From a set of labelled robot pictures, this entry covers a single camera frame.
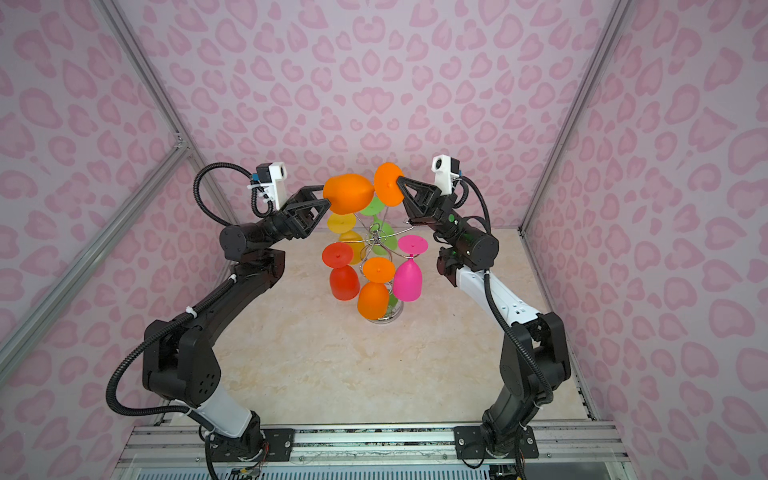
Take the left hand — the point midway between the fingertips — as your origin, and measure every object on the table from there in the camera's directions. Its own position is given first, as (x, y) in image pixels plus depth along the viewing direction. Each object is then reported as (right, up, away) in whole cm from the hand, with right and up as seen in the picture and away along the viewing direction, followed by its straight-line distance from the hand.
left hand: (334, 199), depth 57 cm
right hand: (+12, 0, -6) cm, 13 cm away
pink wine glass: (+15, -16, +18) cm, 29 cm away
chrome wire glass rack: (+12, -30, +38) cm, 50 cm away
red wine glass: (-2, -17, +21) cm, 27 cm away
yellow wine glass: (-2, -3, +20) cm, 20 cm away
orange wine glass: (+6, -21, +17) cm, 28 cm away
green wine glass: (+9, -6, +18) cm, 21 cm away
